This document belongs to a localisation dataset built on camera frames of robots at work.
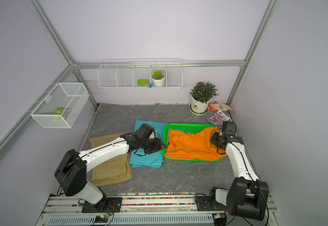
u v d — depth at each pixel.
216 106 1.18
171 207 0.74
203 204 0.73
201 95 1.02
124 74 0.99
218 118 1.11
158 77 0.91
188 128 0.98
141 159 0.88
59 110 0.76
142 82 1.00
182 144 0.90
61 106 0.83
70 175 0.46
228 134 0.64
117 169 0.83
